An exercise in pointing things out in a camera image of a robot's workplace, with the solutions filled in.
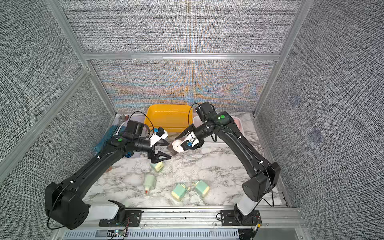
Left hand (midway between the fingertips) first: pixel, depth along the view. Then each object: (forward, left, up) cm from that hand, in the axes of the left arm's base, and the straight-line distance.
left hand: (170, 147), depth 73 cm
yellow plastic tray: (+40, +2, -22) cm, 46 cm away
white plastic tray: (-3, -20, +11) cm, 23 cm away
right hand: (+4, -7, +7) cm, 10 cm away
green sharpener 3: (-17, -4, -16) cm, 23 cm away
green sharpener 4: (-15, -15, -17) cm, 27 cm away
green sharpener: (-3, +9, -16) cm, 18 cm away
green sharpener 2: (-11, +12, -17) cm, 24 cm away
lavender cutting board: (+2, +11, +12) cm, 16 cm away
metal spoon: (+40, +40, -20) cm, 61 cm away
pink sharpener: (-4, -4, +8) cm, 10 cm away
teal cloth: (+28, +46, -22) cm, 58 cm away
